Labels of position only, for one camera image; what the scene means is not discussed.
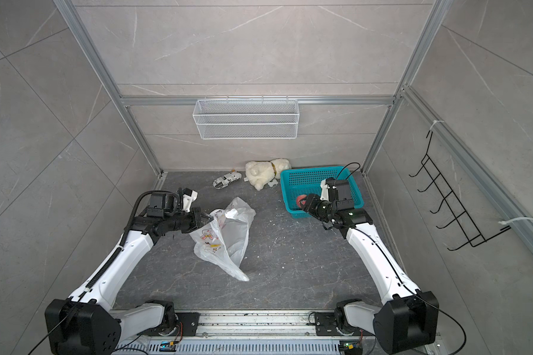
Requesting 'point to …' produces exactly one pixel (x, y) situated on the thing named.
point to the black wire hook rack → (454, 224)
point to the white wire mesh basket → (246, 118)
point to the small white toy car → (223, 181)
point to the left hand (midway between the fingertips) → (213, 215)
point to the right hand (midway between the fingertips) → (304, 203)
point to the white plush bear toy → (261, 173)
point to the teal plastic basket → (308, 181)
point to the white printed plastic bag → (223, 242)
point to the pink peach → (300, 197)
